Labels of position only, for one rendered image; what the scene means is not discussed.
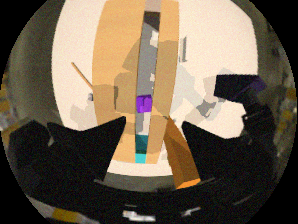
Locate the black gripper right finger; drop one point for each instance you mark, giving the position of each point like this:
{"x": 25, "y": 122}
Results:
{"x": 210, "y": 151}

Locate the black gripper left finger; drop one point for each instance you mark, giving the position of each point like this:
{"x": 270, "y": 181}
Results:
{"x": 95, "y": 146}

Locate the small purple block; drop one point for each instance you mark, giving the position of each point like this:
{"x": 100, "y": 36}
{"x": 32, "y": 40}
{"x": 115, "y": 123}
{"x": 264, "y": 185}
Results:
{"x": 144, "y": 103}

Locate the orange bar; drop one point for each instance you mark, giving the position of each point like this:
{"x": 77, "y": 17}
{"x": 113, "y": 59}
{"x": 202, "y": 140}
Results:
{"x": 180, "y": 159}

